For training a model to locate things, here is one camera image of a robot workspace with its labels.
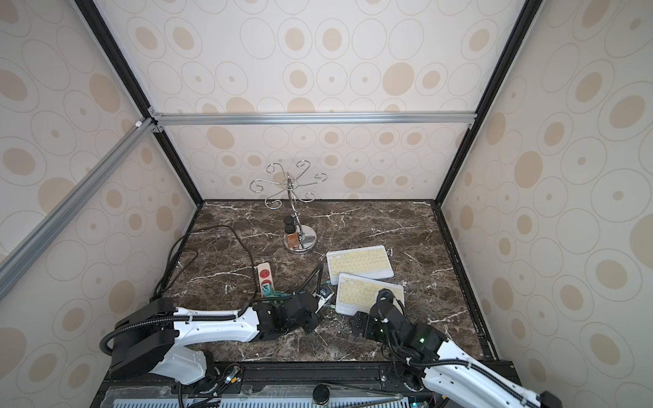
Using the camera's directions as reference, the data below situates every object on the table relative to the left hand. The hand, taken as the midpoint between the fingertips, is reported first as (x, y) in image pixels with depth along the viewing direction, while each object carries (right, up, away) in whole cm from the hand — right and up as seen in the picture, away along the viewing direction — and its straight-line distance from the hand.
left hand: (328, 309), depth 81 cm
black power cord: (-59, +13, +19) cm, 64 cm away
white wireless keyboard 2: (+9, +3, +6) cm, 12 cm away
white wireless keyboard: (+16, +12, +18) cm, 27 cm away
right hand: (+12, -4, -2) cm, 13 cm away
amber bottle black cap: (-14, +23, +16) cm, 31 cm away
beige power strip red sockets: (-24, +8, +12) cm, 28 cm away
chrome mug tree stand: (-9, +22, +23) cm, 33 cm away
